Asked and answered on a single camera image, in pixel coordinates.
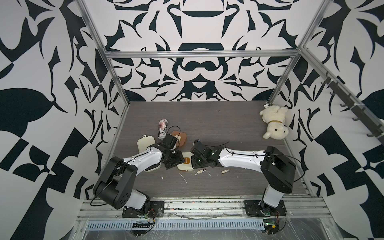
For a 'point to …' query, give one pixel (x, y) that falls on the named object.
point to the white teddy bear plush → (275, 116)
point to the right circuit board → (271, 226)
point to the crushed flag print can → (163, 128)
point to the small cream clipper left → (200, 171)
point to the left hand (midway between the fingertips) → (181, 159)
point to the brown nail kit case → (181, 136)
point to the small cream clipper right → (225, 171)
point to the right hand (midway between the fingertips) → (191, 161)
